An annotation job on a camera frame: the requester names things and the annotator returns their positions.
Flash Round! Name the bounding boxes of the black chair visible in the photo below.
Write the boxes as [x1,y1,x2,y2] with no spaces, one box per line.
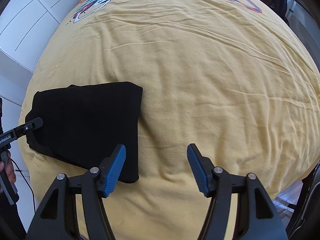
[285,162,320,240]

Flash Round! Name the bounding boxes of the person's dark clothing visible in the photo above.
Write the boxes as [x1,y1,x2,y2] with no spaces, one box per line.
[0,192,27,240]

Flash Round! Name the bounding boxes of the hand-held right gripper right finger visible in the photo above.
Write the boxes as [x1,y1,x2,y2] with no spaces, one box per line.
[187,144,288,240]

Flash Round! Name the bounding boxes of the black cable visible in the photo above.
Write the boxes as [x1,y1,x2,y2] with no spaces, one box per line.
[11,159,36,213]

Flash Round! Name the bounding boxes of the yellow printed bed sheet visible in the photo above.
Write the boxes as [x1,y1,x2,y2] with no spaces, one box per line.
[19,0,320,240]

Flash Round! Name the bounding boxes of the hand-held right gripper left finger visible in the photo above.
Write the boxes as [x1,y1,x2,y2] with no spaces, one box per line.
[26,144,126,240]

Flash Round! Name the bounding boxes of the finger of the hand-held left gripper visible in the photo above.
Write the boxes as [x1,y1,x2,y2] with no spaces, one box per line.
[11,117,44,138]

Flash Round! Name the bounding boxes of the white wardrobe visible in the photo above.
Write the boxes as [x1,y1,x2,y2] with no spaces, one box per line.
[0,0,89,105]

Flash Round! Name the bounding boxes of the black bag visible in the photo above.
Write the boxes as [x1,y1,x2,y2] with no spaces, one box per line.
[269,0,289,26]

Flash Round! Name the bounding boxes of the person's left hand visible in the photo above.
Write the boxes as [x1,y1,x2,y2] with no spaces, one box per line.
[0,157,16,188]

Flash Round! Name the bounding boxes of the black pants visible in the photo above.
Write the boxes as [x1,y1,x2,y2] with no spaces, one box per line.
[25,81,143,183]

